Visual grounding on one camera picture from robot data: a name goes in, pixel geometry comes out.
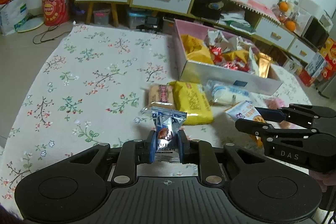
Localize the silver blue chocolate packet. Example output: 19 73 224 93
151 106 187 163

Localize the gold snack bar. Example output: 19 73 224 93
257 52 272 79

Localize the white nut snack packet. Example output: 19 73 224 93
205 30 246 53

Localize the red snack packet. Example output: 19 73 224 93
222 59 249 72

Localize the right hand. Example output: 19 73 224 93
309 170 336 193

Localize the orange lotus chip packet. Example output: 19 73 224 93
225 100 267 148

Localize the pink wrapped snack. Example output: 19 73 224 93
264 97 291 129

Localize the yellow snack packet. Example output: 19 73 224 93
169 81 214 125

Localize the white blue bread packet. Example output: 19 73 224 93
205 80 250 106

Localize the white green snack packet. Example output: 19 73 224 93
247 47 259 76

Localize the brown cracker packet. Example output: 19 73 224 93
148 84 175 109

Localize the floral tablecloth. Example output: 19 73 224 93
0 23 313 201

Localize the low white tv cabinet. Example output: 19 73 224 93
188 0 317 64

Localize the orange fruit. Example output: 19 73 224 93
284 19 296 32
277 0 289 12

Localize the white packet with red print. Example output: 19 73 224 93
209 46 223 65

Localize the pink white storage box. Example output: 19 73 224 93
173 19 282 96

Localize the large yellow bag in box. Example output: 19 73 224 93
181 34 214 65

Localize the red patterned bag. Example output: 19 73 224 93
42 0 70 27

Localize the white shopping bag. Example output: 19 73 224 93
1 0 28 36

